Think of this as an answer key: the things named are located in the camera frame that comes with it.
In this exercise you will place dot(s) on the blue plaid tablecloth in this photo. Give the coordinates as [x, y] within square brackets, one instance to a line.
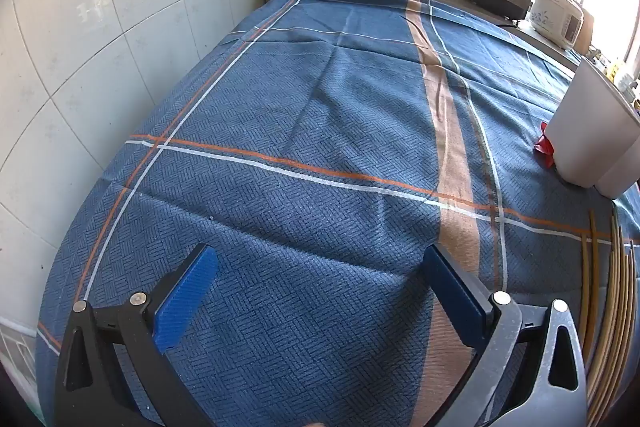
[300, 117]

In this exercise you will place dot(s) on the wooden cutting board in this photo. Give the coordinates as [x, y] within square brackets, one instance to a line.
[585, 32]

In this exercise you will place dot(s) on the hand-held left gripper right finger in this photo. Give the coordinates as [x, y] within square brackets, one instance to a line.
[457, 297]

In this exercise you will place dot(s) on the white rice cooker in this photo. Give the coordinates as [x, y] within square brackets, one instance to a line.
[555, 14]

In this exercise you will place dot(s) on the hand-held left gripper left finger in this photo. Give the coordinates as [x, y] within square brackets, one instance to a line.
[185, 297]

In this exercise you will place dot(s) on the white two-compartment utensil holder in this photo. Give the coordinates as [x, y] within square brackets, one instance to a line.
[590, 127]

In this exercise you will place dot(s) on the bundle of wooden chopsticks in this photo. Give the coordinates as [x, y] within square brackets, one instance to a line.
[617, 307]

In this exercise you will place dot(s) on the small red packet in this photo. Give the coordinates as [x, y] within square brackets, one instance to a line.
[545, 147]

